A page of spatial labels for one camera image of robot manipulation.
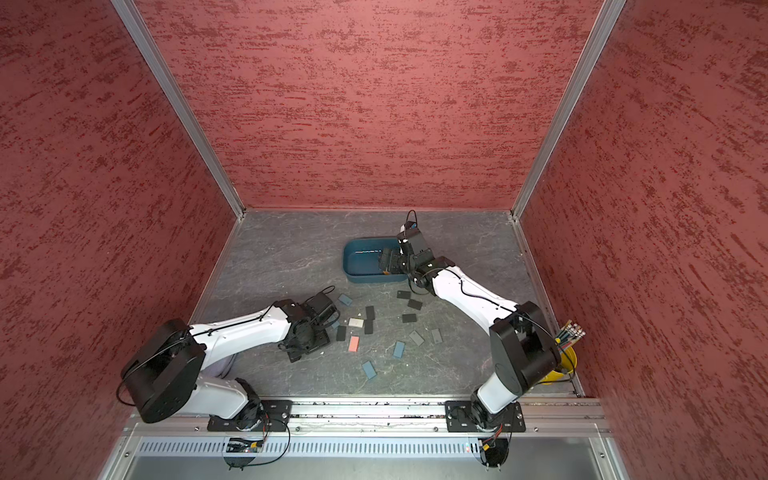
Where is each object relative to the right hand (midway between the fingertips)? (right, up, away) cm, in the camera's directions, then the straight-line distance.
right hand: (393, 264), depth 88 cm
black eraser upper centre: (-7, -16, +4) cm, 18 cm away
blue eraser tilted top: (-16, -12, +7) cm, 21 cm away
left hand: (-23, -26, -4) cm, 35 cm away
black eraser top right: (+3, -11, +9) cm, 14 cm away
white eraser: (-11, -18, +2) cm, 22 cm away
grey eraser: (+7, -22, -1) cm, 24 cm away
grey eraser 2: (+13, -22, 0) cm, 25 cm away
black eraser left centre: (-16, -21, +1) cm, 27 cm away
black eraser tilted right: (+7, -14, +7) cm, 17 cm away
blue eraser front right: (+2, -25, -3) cm, 25 cm away
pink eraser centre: (-12, -24, -2) cm, 26 cm away
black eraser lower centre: (-8, -19, +2) cm, 21 cm away
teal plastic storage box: (-11, 0, +16) cm, 19 cm away
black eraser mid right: (+5, -18, +5) cm, 19 cm away
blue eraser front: (-7, -29, -7) cm, 30 cm away
